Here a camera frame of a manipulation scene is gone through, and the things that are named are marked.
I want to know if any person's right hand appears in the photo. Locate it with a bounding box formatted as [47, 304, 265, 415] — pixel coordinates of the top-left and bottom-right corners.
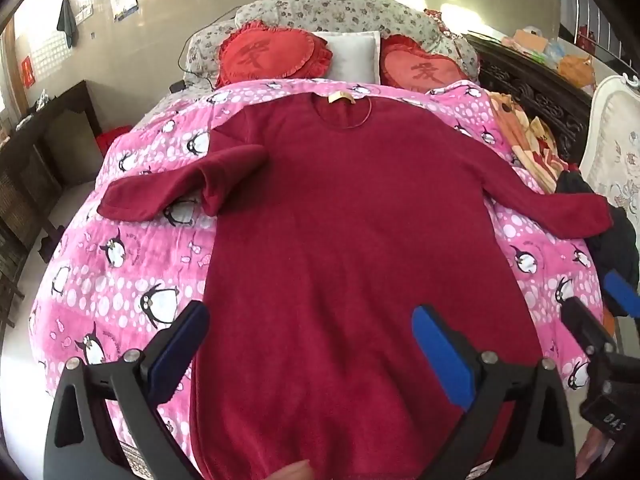
[575, 427, 617, 480]

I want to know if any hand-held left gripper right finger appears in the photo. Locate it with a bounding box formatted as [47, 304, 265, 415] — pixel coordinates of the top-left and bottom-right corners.
[411, 304, 584, 480]

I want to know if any metal railing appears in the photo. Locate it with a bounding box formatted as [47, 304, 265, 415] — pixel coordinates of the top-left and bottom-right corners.
[562, 0, 633, 56]

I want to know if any black cable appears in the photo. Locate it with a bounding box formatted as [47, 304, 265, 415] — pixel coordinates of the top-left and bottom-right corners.
[177, 5, 241, 78]

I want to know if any black garment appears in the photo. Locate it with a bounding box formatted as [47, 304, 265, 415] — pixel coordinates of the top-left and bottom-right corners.
[554, 170, 640, 318]

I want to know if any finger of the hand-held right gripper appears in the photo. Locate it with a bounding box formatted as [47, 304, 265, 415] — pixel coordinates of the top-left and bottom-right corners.
[601, 269, 640, 319]
[560, 297, 619, 361]

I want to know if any dark wooden cabinet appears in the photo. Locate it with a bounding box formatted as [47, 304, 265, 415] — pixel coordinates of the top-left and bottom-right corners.
[0, 80, 98, 281]

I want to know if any white upholstered chair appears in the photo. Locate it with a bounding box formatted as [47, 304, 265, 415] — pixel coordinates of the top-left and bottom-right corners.
[579, 74, 640, 211]

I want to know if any orange plastic bag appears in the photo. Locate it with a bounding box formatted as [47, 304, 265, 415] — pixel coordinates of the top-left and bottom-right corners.
[556, 55, 597, 92]

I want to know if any white square pillow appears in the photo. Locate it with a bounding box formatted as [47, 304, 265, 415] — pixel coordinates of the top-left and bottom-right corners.
[312, 31, 382, 84]

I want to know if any orange patterned cloth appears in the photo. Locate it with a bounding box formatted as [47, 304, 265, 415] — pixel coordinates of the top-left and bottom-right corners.
[487, 91, 573, 195]

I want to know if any pink penguin print blanket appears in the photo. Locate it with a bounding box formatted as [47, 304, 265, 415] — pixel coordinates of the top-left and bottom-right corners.
[29, 80, 608, 480]

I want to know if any red heart-shaped pillow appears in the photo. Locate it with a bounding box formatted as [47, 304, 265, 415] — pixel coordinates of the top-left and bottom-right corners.
[215, 20, 333, 88]
[379, 35, 470, 95]

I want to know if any red bag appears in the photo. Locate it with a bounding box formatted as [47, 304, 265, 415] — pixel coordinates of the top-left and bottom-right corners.
[95, 130, 125, 157]

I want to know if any dark red fleece sweater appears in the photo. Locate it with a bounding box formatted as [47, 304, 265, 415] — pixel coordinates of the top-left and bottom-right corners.
[97, 91, 612, 480]

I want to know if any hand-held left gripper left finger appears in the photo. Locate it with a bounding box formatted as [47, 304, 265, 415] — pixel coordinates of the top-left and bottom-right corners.
[44, 301, 211, 480]

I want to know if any dark hanging cloth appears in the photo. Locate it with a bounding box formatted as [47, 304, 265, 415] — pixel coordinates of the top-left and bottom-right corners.
[56, 0, 79, 50]

